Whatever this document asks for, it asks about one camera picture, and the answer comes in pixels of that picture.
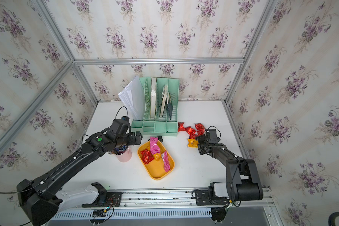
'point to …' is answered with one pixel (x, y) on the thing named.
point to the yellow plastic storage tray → (157, 161)
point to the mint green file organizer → (160, 125)
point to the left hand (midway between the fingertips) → (138, 137)
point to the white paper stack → (133, 96)
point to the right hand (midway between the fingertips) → (197, 141)
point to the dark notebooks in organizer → (166, 100)
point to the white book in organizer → (153, 98)
